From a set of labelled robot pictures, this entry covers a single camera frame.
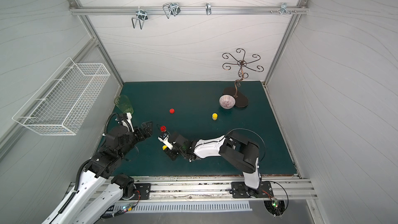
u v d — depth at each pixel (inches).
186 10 30.2
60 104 26.9
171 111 41.1
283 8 30.1
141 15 30.8
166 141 29.0
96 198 21.9
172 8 30.1
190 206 27.7
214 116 39.0
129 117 25.9
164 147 32.6
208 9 30.9
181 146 26.1
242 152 18.6
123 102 37.7
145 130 26.1
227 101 42.4
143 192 29.0
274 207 28.3
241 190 28.9
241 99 42.6
